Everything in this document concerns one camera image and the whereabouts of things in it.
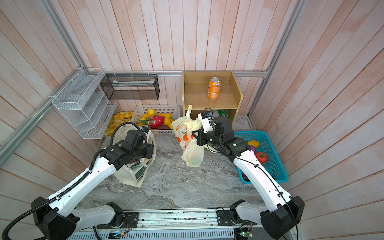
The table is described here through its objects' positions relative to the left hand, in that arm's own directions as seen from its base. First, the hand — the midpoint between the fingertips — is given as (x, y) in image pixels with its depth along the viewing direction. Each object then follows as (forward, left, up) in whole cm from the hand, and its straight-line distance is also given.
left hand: (151, 151), depth 77 cm
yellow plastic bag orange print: (+6, -17, +12) cm, 21 cm away
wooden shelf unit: (+34, -23, +13) cm, 43 cm away
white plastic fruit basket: (+42, +19, -11) cm, 47 cm away
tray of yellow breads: (+36, +34, -14) cm, 52 cm away
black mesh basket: (+50, +22, +5) cm, 55 cm away
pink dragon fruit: (+31, +6, -12) cm, 34 cm away
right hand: (+4, -22, +10) cm, 24 cm away
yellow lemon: (+41, +9, -11) cm, 44 cm away
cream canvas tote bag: (-11, +8, -5) cm, 14 cm away
